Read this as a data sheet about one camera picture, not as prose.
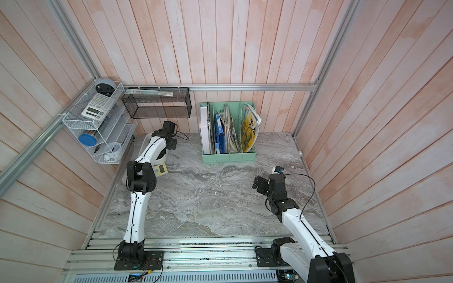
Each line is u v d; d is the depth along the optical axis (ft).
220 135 3.06
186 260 2.45
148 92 2.98
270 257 2.40
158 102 3.41
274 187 2.09
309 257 1.38
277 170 2.45
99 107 2.55
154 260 2.40
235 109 3.49
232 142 3.26
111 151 2.75
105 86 2.63
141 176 2.20
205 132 3.02
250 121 3.25
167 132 2.79
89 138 2.50
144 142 3.62
